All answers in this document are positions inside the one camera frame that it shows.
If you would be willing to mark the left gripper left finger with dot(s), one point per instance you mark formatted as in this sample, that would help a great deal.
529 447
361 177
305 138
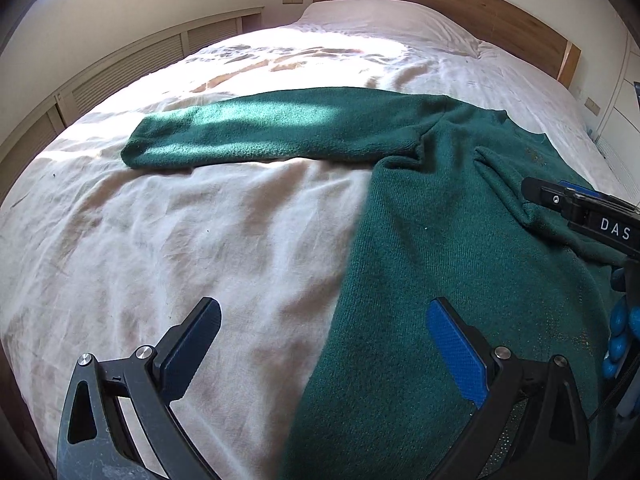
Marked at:
94 441

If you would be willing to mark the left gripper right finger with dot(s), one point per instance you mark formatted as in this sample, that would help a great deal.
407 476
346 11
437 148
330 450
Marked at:
528 421

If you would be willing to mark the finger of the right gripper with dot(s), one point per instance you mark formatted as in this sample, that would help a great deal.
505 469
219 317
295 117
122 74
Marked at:
564 197

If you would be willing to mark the dark green knit sweater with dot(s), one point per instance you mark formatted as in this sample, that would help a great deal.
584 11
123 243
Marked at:
444 216

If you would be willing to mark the white wardrobe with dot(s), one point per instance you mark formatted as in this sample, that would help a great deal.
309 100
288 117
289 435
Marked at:
618 138

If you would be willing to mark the white bed sheet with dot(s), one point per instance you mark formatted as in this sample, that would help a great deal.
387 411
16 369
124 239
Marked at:
98 256

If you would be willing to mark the wooden headboard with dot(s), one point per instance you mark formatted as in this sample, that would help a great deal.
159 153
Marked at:
515 31

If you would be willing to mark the white pillow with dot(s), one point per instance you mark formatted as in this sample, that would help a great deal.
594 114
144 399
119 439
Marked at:
406 21

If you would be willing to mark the louvered radiator cover cabinet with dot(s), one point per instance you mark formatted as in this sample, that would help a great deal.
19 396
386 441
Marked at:
96 83

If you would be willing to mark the right wall switch plate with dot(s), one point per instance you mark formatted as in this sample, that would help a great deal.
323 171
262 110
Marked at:
592 106

